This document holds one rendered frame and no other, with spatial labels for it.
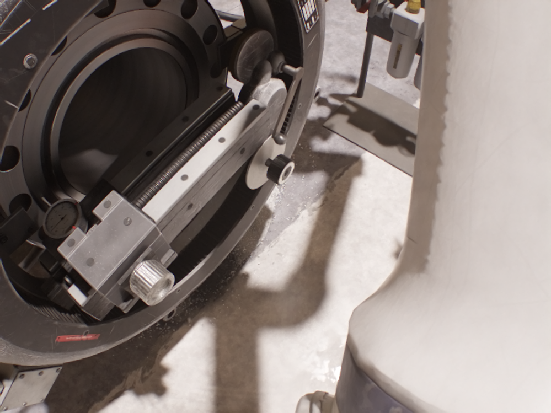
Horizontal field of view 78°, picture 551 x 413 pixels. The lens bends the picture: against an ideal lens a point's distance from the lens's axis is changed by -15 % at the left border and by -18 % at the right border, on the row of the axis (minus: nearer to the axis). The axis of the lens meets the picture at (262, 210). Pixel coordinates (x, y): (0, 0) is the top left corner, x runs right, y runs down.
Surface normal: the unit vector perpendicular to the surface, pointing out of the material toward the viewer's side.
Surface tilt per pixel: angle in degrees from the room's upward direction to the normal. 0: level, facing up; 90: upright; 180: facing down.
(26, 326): 90
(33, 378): 90
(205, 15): 90
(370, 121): 0
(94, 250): 2
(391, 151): 0
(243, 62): 90
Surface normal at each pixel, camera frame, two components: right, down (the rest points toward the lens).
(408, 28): -0.61, 0.69
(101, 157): 0.13, -0.68
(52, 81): 0.79, 0.51
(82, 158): 0.26, -0.78
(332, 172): -0.04, -0.51
